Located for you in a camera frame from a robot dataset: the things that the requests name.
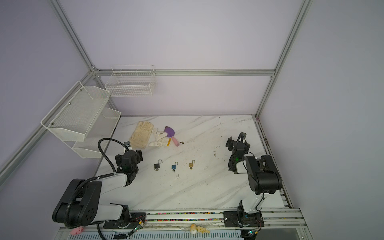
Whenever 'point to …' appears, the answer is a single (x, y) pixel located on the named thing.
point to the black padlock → (156, 165)
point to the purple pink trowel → (170, 134)
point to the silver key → (191, 168)
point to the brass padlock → (191, 164)
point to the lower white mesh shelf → (89, 148)
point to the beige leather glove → (140, 137)
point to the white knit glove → (160, 137)
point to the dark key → (173, 171)
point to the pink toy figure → (76, 231)
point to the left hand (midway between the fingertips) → (127, 153)
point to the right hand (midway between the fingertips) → (237, 138)
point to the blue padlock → (174, 166)
